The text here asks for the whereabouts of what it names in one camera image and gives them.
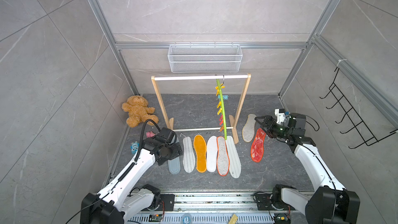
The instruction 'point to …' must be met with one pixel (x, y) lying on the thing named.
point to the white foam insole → (212, 148)
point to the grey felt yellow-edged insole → (249, 129)
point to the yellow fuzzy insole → (200, 146)
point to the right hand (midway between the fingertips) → (259, 122)
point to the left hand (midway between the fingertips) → (177, 152)
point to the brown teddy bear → (137, 106)
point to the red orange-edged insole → (257, 145)
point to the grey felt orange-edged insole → (223, 159)
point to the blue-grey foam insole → (174, 165)
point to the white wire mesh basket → (204, 58)
